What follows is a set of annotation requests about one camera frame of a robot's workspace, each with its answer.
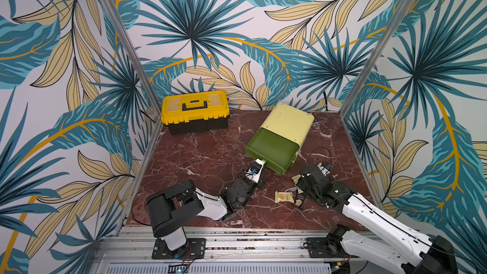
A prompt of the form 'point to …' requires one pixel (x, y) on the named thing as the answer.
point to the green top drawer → (278, 151)
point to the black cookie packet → (298, 199)
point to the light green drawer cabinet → (289, 122)
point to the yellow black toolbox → (194, 111)
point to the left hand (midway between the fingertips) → (263, 163)
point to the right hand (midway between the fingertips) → (300, 180)
